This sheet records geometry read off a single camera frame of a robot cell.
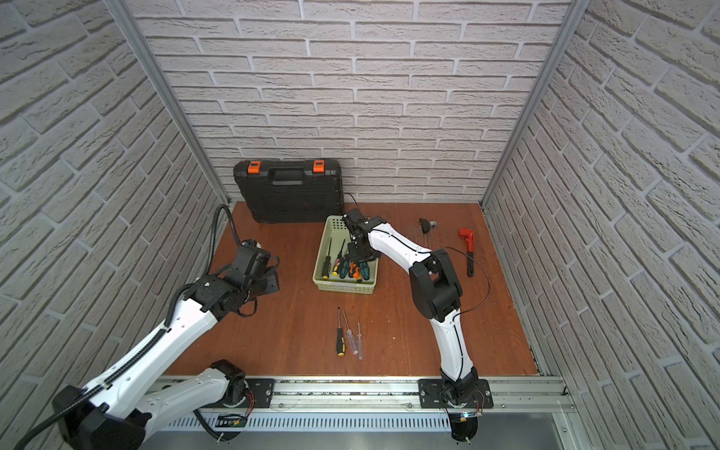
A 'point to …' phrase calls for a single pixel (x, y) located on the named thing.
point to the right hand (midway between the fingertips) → (366, 256)
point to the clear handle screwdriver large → (351, 338)
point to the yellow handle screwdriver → (358, 276)
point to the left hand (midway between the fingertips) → (278, 271)
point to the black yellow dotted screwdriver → (326, 270)
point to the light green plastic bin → (334, 243)
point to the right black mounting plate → (430, 395)
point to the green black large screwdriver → (365, 270)
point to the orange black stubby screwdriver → (352, 266)
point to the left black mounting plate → (262, 395)
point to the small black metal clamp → (426, 225)
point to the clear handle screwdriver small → (360, 344)
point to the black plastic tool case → (292, 189)
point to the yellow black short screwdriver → (340, 340)
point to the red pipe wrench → (470, 241)
